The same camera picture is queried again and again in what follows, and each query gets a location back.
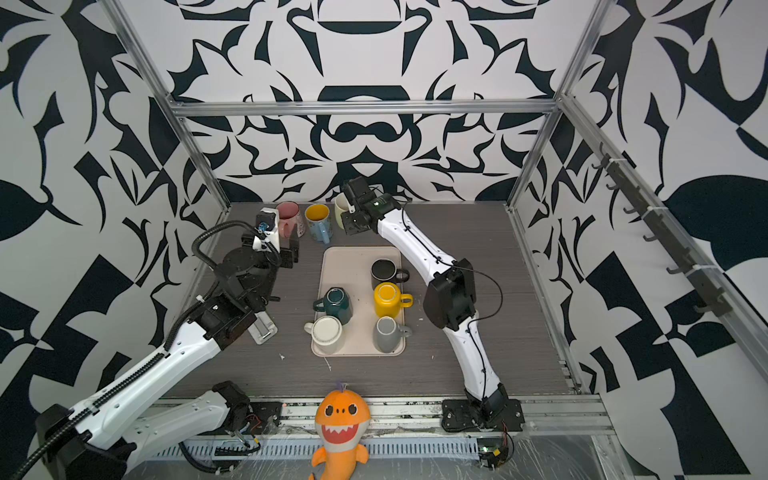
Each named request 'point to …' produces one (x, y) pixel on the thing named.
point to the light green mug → (341, 205)
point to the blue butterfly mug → (320, 226)
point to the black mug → (385, 270)
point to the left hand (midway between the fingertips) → (275, 220)
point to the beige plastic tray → (350, 268)
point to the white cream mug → (326, 333)
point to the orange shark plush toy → (341, 421)
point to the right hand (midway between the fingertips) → (353, 217)
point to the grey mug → (387, 334)
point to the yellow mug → (388, 299)
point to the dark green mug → (335, 303)
